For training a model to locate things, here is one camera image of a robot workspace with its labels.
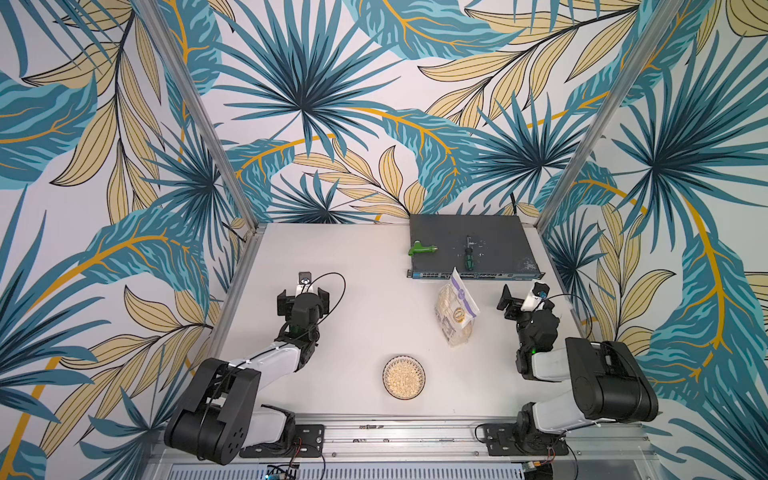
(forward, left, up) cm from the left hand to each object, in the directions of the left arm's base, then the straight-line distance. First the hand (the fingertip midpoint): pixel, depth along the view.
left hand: (302, 292), depth 89 cm
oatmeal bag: (-7, -44, +4) cm, 45 cm away
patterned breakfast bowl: (-22, -30, -5) cm, 38 cm away
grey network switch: (+24, -59, -6) cm, 64 cm away
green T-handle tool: (+22, -37, -4) cm, 43 cm away
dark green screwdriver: (+15, -53, -2) cm, 55 cm away
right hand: (+2, -60, +2) cm, 60 cm away
